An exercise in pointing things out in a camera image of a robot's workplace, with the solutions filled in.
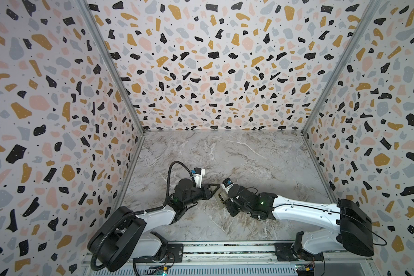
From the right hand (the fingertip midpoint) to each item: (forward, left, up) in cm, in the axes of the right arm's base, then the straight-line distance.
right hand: (223, 200), depth 78 cm
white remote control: (+1, +1, -1) cm, 2 cm away
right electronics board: (-25, -33, -12) cm, 43 cm away
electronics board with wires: (-26, +25, -10) cm, 38 cm away
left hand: (+6, +2, +3) cm, 7 cm away
